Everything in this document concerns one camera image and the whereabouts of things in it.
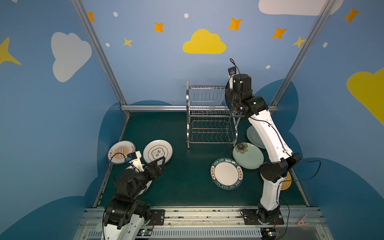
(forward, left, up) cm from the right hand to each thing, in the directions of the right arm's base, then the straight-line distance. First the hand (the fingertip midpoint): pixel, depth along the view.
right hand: (239, 84), depth 74 cm
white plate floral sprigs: (-47, +39, -18) cm, 64 cm away
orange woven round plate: (-34, -32, -43) cm, 63 cm away
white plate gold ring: (-16, +48, -42) cm, 66 cm away
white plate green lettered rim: (-28, +1, -47) cm, 54 cm away
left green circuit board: (-61, +43, -43) cm, 86 cm away
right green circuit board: (-58, -17, -44) cm, 75 cm away
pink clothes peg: (-52, -34, -43) cm, 76 cm away
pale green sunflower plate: (-14, -15, -47) cm, 51 cm away
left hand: (-35, +35, -19) cm, 53 cm away
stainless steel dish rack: (+10, +12, -39) cm, 42 cm away
